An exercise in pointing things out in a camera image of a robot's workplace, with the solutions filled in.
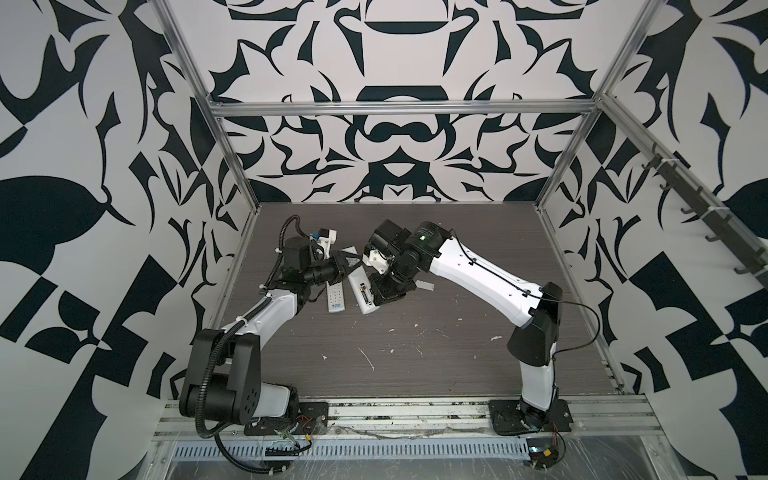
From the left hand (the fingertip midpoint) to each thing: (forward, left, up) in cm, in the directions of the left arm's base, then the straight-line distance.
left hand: (366, 254), depth 81 cm
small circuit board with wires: (-43, -41, -20) cm, 63 cm away
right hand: (-14, -2, 0) cm, 14 cm away
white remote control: (-3, +10, -18) cm, 21 cm away
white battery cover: (+1, -18, -20) cm, 27 cm away
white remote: (-8, +2, -1) cm, 8 cm away
